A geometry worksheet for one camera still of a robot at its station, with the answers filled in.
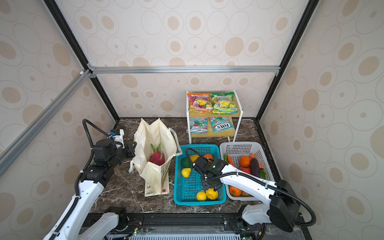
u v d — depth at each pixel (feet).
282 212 1.29
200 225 2.40
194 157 3.12
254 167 2.74
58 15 2.30
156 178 2.52
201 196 2.55
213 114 2.50
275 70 3.02
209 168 1.86
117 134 2.11
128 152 2.17
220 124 3.02
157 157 2.92
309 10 2.25
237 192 2.55
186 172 2.85
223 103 2.55
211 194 2.54
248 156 3.11
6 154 1.67
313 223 1.29
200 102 2.55
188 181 2.87
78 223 1.41
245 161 2.92
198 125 2.96
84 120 1.80
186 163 2.87
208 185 2.25
